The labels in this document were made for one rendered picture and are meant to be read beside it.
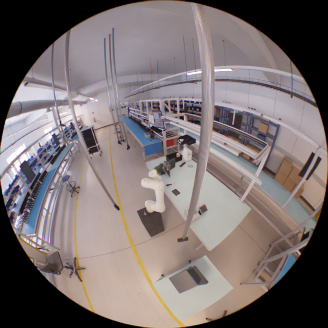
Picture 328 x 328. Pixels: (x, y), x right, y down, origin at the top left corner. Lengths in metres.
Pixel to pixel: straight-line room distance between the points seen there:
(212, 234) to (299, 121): 4.40
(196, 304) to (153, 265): 1.31
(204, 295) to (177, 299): 0.25
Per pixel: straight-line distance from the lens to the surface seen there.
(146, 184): 1.24
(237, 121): 2.75
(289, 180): 4.13
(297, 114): 4.76
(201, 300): 1.32
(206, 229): 1.43
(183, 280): 1.19
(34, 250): 3.92
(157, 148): 3.51
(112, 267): 2.59
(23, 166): 3.61
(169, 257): 2.31
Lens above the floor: 2.30
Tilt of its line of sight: 36 degrees down
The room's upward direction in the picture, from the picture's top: 5 degrees counter-clockwise
